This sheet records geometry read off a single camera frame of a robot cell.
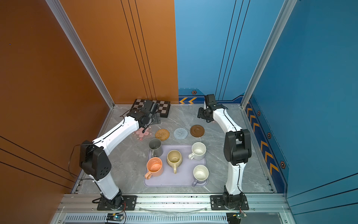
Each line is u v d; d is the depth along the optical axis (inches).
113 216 27.9
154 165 33.4
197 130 40.5
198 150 36.0
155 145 34.0
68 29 30.1
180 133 40.1
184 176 33.3
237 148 20.8
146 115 26.2
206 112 28.9
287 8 27.5
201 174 32.6
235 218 27.6
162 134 39.8
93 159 17.9
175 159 35.0
